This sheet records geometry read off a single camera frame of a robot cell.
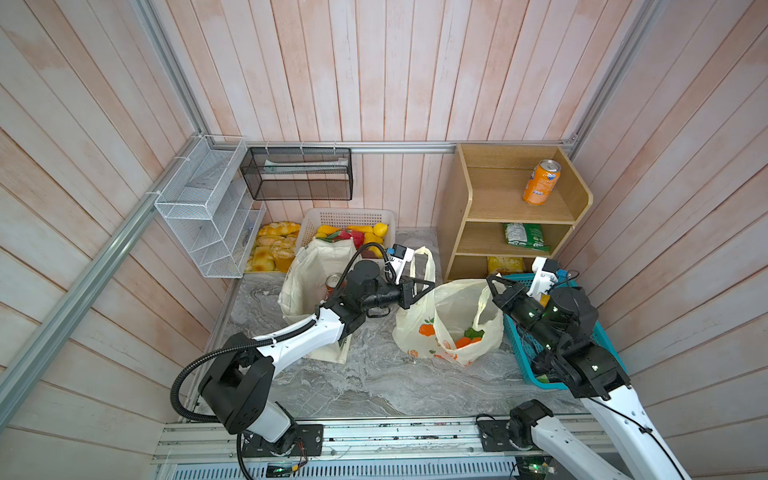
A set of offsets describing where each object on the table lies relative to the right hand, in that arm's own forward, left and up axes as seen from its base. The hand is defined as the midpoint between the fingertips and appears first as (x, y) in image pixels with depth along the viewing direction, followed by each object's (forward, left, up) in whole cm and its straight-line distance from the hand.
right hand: (486, 277), depth 66 cm
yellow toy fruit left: (+41, +47, -27) cm, 68 cm away
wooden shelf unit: (+30, -13, -3) cm, 33 cm away
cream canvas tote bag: (+8, +47, -18) cm, 51 cm away
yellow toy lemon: (+41, +25, -26) cm, 55 cm away
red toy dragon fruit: (+35, +34, -23) cm, 53 cm away
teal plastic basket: (-16, -4, 0) cm, 17 cm away
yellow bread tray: (+28, +63, -23) cm, 73 cm away
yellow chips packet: (+27, -20, -29) cm, 44 cm away
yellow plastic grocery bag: (-1, +3, -19) cm, 19 cm away
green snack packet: (+25, -21, -12) cm, 35 cm away
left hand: (0, +11, -6) cm, 13 cm away
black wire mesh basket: (+49, +54, -7) cm, 74 cm away
